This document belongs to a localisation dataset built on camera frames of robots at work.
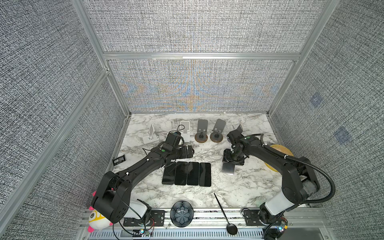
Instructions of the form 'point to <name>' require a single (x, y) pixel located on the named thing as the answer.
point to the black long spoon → (231, 228)
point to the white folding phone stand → (153, 136)
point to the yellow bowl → (282, 149)
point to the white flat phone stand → (185, 130)
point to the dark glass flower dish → (181, 213)
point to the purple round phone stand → (235, 134)
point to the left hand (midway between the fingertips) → (188, 152)
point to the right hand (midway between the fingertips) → (227, 160)
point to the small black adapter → (118, 160)
